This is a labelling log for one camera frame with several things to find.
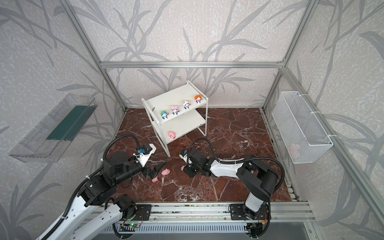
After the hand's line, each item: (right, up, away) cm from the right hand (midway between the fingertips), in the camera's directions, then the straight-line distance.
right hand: (186, 162), depth 88 cm
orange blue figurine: (+7, +37, -13) cm, 40 cm away
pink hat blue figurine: (-3, +30, -18) cm, 36 cm away
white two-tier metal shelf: (+1, +25, -16) cm, 30 cm away
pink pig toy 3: (-17, -8, -5) cm, 19 cm away
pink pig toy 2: (-2, -2, -2) cm, 3 cm away
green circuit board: (-24, -25, -18) cm, 39 cm away
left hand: (-9, +11, -21) cm, 25 cm away
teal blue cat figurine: (-8, +28, -20) cm, 35 cm away
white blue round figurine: (+2, +33, -16) cm, 37 cm away
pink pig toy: (-7, +17, -6) cm, 20 cm away
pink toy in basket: (+55, +11, -16) cm, 58 cm away
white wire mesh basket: (+51, +17, -27) cm, 61 cm away
